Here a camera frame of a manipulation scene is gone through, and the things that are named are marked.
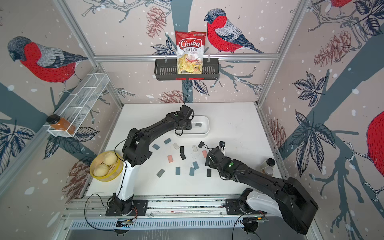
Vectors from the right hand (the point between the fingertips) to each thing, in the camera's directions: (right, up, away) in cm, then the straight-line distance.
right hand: (213, 157), depth 87 cm
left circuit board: (-46, -28, -15) cm, 56 cm away
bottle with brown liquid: (+27, -4, -11) cm, 30 cm away
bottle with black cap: (+31, -1, -6) cm, 32 cm away
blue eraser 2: (-11, -5, +1) cm, 12 cm away
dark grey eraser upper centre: (-20, +3, +8) cm, 22 cm away
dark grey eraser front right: (-3, -8, -2) cm, 9 cm away
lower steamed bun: (-64, -6, -5) cm, 64 cm away
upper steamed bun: (-60, 0, -3) cm, 60 cm away
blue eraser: (-30, +8, +11) cm, 32 cm away
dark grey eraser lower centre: (-19, -1, +6) cm, 20 cm away
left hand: (-14, +20, +12) cm, 28 cm away
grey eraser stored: (-9, +19, +19) cm, 29 cm away
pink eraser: (-27, -2, +4) cm, 27 cm away
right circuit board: (+21, -25, -17) cm, 36 cm away
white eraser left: (-24, +5, +10) cm, 27 cm away
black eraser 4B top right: (-7, +6, +11) cm, 14 cm away
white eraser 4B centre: (-11, +4, +8) cm, 15 cm away
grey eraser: (-31, -9, -2) cm, 33 cm away
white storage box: (-7, +17, +20) cm, 27 cm away
